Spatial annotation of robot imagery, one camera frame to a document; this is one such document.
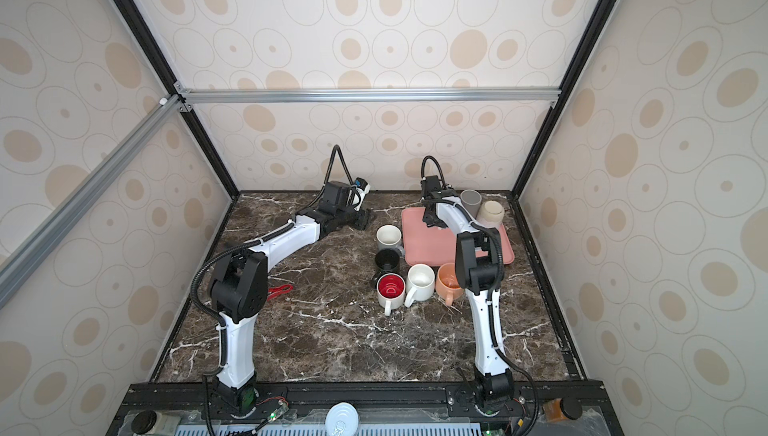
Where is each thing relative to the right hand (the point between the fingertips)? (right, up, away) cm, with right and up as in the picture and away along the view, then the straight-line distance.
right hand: (440, 218), depth 107 cm
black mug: (-19, -14, -13) cm, 27 cm away
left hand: (-22, +4, -14) cm, 26 cm away
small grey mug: (-18, -6, -8) cm, 21 cm away
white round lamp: (-29, -45, -41) cm, 67 cm away
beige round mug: (+17, +2, -5) cm, 17 cm away
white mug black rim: (-18, -22, -15) cm, 32 cm away
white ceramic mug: (-9, -19, -22) cm, 30 cm away
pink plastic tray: (-3, -10, -4) cm, 11 cm away
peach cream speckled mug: (0, -20, -16) cm, 26 cm away
